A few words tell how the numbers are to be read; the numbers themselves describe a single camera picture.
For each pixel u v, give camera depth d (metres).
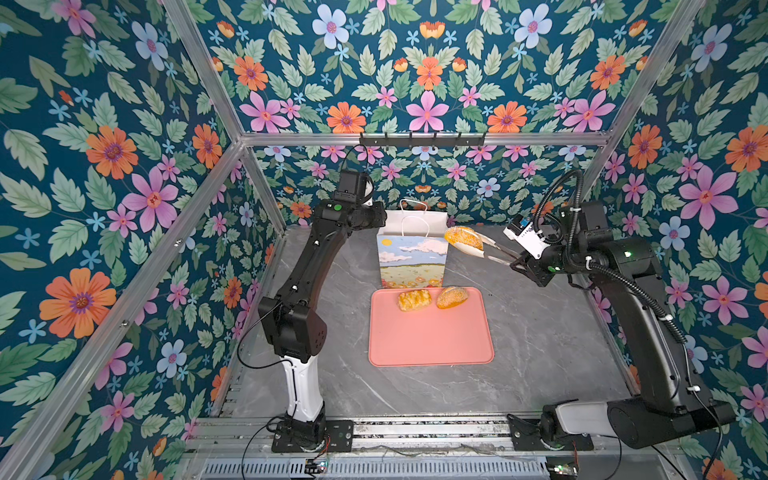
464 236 0.75
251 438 0.72
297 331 0.50
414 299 0.94
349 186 0.64
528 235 0.58
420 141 0.91
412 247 0.86
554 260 0.59
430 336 0.91
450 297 0.95
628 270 0.42
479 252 0.72
